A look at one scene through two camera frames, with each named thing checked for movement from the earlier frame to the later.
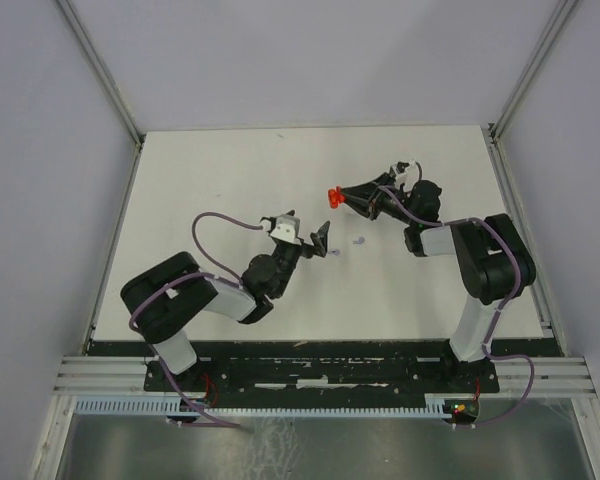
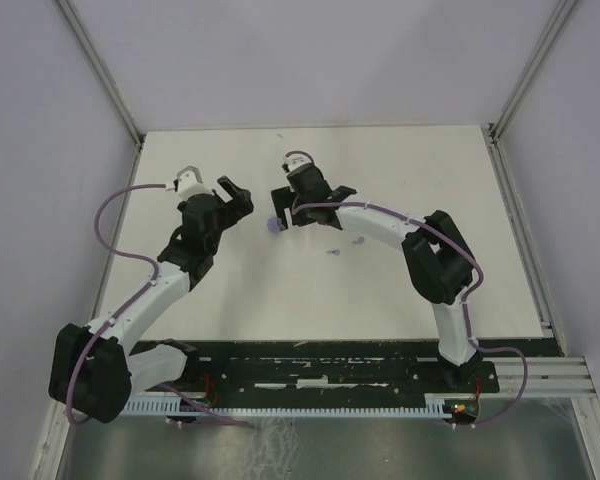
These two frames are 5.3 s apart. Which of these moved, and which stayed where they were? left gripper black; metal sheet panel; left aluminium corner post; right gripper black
Moved: left gripper black; right gripper black
Stayed: left aluminium corner post; metal sheet panel
